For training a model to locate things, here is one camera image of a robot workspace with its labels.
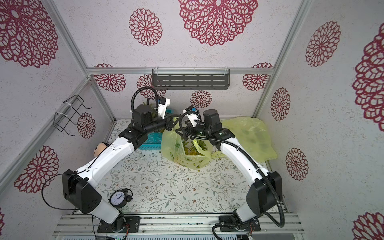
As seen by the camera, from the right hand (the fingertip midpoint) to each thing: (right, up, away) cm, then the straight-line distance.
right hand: (181, 124), depth 74 cm
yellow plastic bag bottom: (+50, -5, +35) cm, 62 cm away
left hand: (0, +3, -2) cm, 4 cm away
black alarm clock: (-33, -39, +5) cm, 52 cm away
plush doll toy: (-52, -14, +18) cm, 57 cm away
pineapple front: (+4, -13, +11) cm, 18 cm away
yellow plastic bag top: (-5, -13, +7) cm, 16 cm away
